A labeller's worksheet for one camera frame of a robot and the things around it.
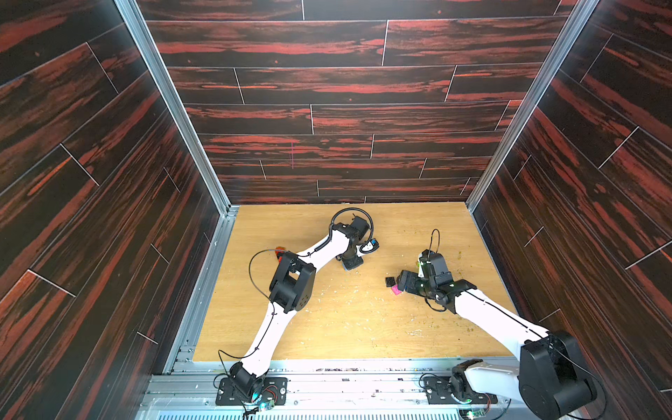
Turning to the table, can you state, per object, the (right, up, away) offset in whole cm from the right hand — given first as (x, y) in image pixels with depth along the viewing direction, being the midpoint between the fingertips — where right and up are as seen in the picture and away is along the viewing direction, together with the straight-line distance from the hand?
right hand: (413, 279), depth 90 cm
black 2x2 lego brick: (-7, -1, +4) cm, 8 cm away
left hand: (-20, +5, +13) cm, 24 cm away
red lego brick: (-50, +9, +16) cm, 53 cm away
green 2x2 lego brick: (-4, +8, -20) cm, 22 cm away
